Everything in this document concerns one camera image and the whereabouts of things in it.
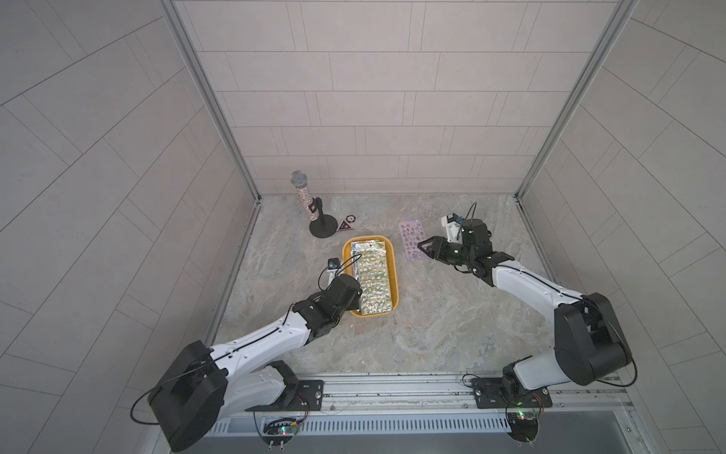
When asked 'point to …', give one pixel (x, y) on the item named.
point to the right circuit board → (523, 421)
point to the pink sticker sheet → (413, 233)
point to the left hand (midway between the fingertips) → (357, 286)
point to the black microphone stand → (324, 225)
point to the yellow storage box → (393, 268)
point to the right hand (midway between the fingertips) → (421, 246)
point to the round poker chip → (351, 218)
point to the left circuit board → (283, 427)
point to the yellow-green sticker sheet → (369, 263)
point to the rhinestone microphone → (299, 179)
